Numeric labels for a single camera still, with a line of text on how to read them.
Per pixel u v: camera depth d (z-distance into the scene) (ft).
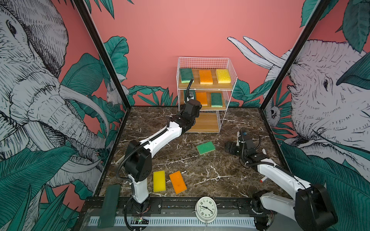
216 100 2.90
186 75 2.58
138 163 1.53
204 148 3.12
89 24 2.45
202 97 2.97
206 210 2.30
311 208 1.28
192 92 2.33
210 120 3.46
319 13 2.35
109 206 2.40
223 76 2.53
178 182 2.67
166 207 2.45
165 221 2.30
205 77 2.51
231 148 2.56
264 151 3.11
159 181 2.71
